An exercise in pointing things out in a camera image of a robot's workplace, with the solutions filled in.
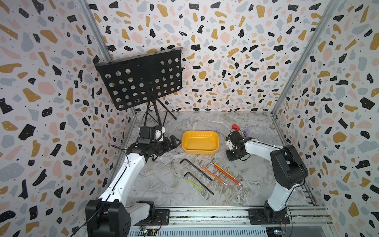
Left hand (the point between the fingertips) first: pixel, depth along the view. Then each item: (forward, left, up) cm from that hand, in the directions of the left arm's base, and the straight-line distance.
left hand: (176, 143), depth 79 cm
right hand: (+2, -33, -20) cm, 39 cm away
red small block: (+25, -40, -18) cm, 51 cm away
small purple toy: (+21, -48, -17) cm, 55 cm away
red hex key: (-8, -27, -20) cm, 35 cm away
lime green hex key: (-15, -10, -20) cm, 27 cm away
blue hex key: (-3, -34, -19) cm, 39 cm away
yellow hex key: (0, -21, -20) cm, 29 cm away
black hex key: (-14, -12, -20) cm, 27 cm away
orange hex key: (-9, -20, -20) cm, 30 cm away
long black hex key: (0, -5, -20) cm, 21 cm away
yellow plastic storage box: (+14, -14, -20) cm, 28 cm away
